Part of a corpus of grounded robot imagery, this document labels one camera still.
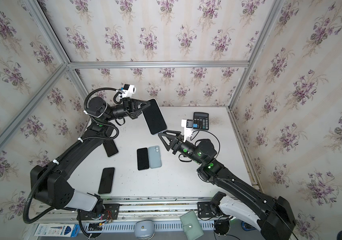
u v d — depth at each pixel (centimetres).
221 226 70
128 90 61
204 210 73
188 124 56
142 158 91
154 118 59
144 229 62
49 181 40
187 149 57
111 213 72
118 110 58
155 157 93
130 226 70
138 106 60
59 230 67
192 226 69
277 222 38
